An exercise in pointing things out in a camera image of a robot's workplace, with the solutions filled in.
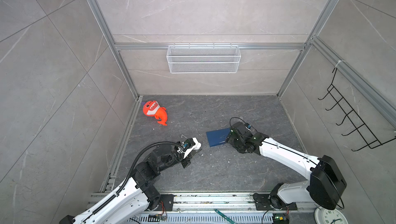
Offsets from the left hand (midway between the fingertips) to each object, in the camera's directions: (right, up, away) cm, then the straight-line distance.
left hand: (198, 142), depth 68 cm
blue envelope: (+12, -3, +30) cm, 32 cm away
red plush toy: (-32, +16, +33) cm, 49 cm away
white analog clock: (+55, -32, -2) cm, 64 cm away
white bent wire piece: (-11, -2, +30) cm, 32 cm away
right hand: (+17, -3, +18) cm, 25 cm away
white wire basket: (+3, +48, +33) cm, 58 cm away
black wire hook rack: (+69, +11, 0) cm, 70 cm away
